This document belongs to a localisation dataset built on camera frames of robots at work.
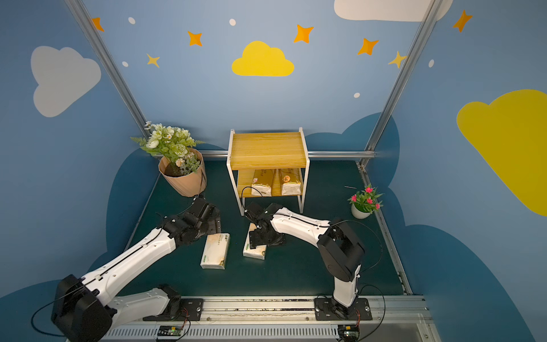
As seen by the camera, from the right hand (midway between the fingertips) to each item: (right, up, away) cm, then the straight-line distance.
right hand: (266, 242), depth 86 cm
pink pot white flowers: (-39, +33, +10) cm, 52 cm away
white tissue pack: (-20, -3, -2) cm, 21 cm away
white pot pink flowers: (+43, +16, +4) cm, 46 cm away
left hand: (-22, +9, -3) cm, 24 cm away
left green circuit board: (-32, -26, -14) cm, 44 cm away
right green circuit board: (+30, -28, -13) cm, 43 cm away
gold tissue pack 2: (+10, +24, -4) cm, 27 cm away
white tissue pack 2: (-3, -3, -2) cm, 5 cm away
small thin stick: (+43, +22, +24) cm, 54 cm away
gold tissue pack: (-2, +24, -4) cm, 24 cm away
